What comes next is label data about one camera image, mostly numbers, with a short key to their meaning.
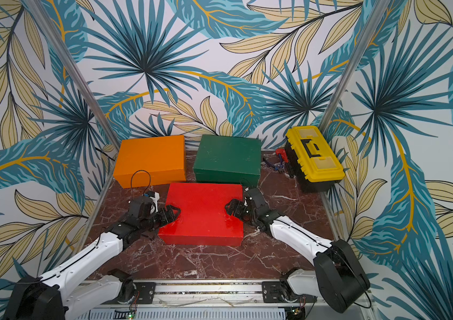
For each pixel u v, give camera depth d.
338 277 0.41
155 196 0.78
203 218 0.80
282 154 1.17
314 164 0.92
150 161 1.07
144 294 0.74
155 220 0.71
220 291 0.75
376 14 0.70
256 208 0.65
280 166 1.13
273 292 0.73
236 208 0.76
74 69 0.84
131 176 1.00
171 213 0.75
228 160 1.01
